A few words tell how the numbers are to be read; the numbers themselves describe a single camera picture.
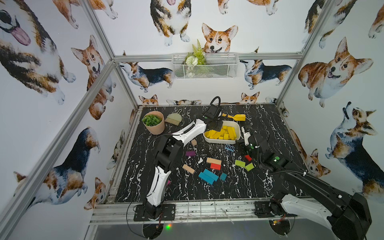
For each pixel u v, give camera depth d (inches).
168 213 28.9
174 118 45.4
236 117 44.7
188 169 34.6
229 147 37.4
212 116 29.4
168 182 32.7
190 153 37.6
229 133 38.7
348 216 15.2
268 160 22.7
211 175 33.7
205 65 33.9
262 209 29.0
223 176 33.4
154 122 37.4
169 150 23.1
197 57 32.2
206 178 33.2
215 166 34.5
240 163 35.2
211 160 35.5
